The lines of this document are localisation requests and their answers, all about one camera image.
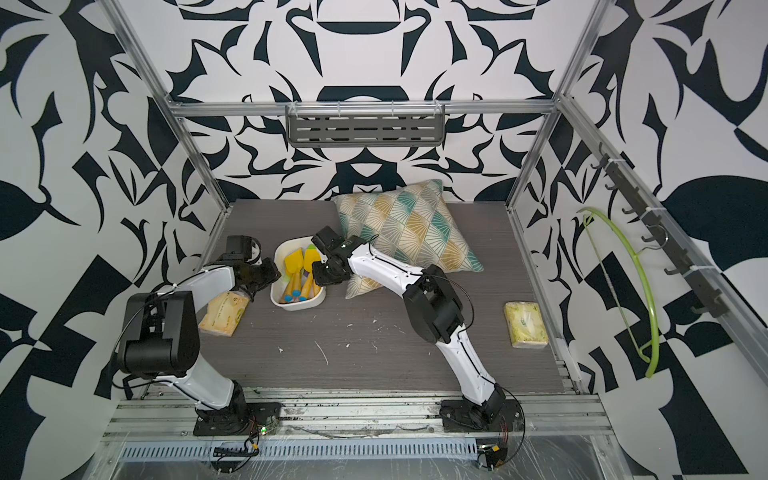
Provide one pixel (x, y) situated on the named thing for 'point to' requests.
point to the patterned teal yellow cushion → (409, 221)
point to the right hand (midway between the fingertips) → (317, 278)
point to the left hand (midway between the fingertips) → (278, 271)
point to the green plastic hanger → (653, 364)
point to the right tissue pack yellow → (526, 326)
